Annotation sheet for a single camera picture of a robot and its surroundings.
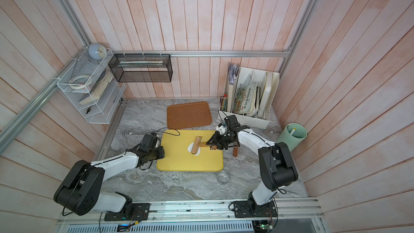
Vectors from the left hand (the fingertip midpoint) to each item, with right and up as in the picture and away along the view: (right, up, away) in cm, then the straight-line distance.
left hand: (162, 153), depth 93 cm
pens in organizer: (+37, +30, +5) cm, 48 cm away
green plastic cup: (+75, +12, -3) cm, 76 cm away
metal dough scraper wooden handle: (+41, +3, -6) cm, 42 cm away
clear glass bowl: (+35, -10, -9) cm, 37 cm away
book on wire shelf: (-29, +36, -13) cm, 48 cm away
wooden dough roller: (+21, +6, 0) cm, 22 cm away
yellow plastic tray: (+9, -2, 0) cm, 9 cm away
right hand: (+27, +7, -5) cm, 28 cm away
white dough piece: (+16, +3, 0) cm, 16 cm away
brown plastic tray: (+13, +22, +18) cm, 32 cm away
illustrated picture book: (+50, +32, +5) cm, 60 cm away
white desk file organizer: (+62, +42, 0) cm, 75 cm away
